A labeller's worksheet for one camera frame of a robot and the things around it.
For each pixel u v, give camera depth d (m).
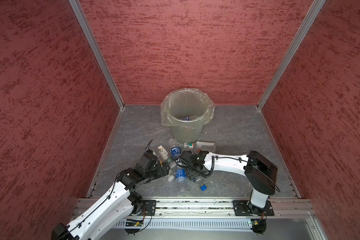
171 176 0.81
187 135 0.94
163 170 0.71
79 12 0.73
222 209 0.76
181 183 0.83
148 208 0.74
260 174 0.45
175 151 0.88
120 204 0.60
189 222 0.71
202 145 0.99
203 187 0.79
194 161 0.67
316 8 0.71
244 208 0.74
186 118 0.97
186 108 1.00
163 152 0.89
